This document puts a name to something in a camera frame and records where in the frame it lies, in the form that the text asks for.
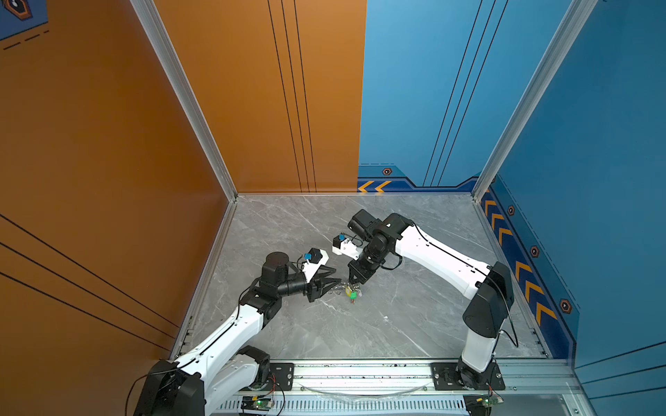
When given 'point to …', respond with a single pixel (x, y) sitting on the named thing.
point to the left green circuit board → (256, 403)
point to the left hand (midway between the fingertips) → (335, 274)
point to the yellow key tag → (348, 292)
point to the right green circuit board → (481, 404)
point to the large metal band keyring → (348, 284)
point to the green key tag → (353, 295)
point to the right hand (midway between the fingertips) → (349, 279)
